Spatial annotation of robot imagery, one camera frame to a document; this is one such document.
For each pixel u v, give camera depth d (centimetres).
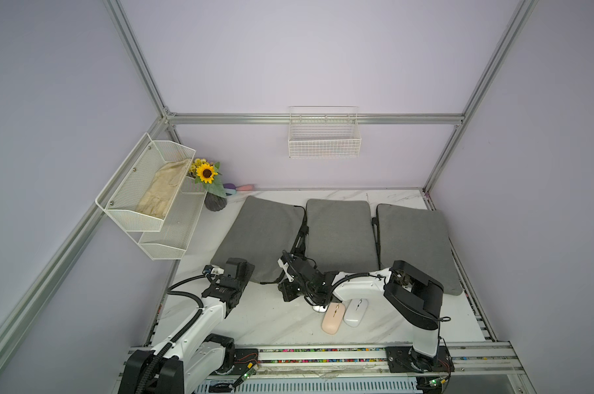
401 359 74
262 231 101
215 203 111
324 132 107
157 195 78
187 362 43
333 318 80
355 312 82
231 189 119
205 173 95
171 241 90
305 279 67
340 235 99
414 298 48
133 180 73
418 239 98
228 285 66
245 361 73
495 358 76
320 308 83
